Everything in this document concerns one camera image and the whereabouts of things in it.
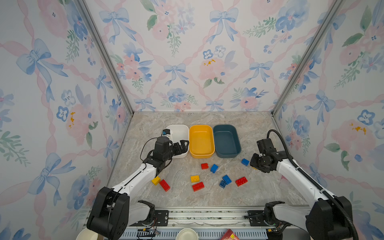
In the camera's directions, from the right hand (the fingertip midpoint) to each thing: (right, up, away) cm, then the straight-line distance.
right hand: (253, 163), depth 85 cm
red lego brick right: (-7, -10, -1) cm, 13 cm away
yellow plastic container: (-29, +11, +16) cm, 35 cm away
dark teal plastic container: (-12, +10, +15) cm, 22 cm away
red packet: (-18, -28, -19) cm, 38 cm away
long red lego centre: (-32, -13, -2) cm, 34 cm away
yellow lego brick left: (-55, -9, -2) cm, 56 cm away
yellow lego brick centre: (-33, -9, +1) cm, 35 cm away
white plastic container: (-44, +17, +22) cm, 52 cm away
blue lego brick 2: (-2, -1, +7) cm, 8 cm away
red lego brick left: (-50, -12, -2) cm, 52 cm away
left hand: (-40, +12, -1) cm, 42 cm away
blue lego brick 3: (-15, -9, 0) cm, 18 cm away
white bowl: (-37, -31, -13) cm, 50 cm away
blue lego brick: (-22, -4, +4) cm, 23 cm away
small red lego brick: (-27, -4, +7) cm, 29 cm away
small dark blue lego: (-18, -11, -2) cm, 21 cm away
